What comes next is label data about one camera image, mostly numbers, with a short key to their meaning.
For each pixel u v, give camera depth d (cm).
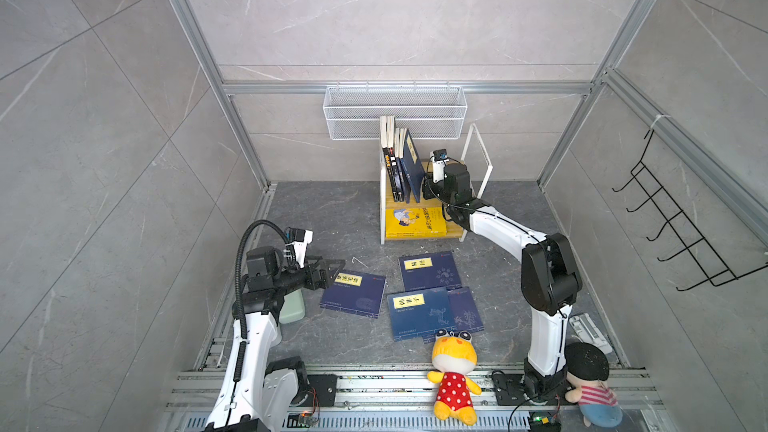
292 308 85
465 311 86
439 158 80
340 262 72
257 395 42
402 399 73
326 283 67
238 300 51
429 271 96
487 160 121
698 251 64
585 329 82
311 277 67
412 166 86
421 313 86
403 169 76
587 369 70
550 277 52
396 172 78
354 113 101
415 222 101
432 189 84
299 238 68
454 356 72
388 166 76
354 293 91
